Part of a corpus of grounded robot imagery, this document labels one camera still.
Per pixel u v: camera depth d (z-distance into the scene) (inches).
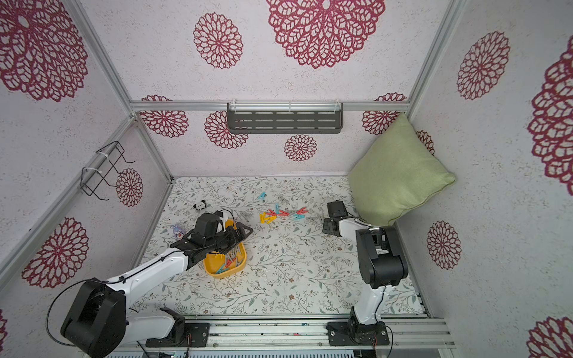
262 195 44.5
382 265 19.4
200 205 41.9
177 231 37.3
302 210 41.9
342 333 29.1
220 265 35.0
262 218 40.6
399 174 32.6
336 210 31.0
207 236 25.9
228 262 35.1
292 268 35.3
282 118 36.5
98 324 16.0
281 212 42.0
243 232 30.4
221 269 34.4
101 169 30.0
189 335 28.7
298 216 41.6
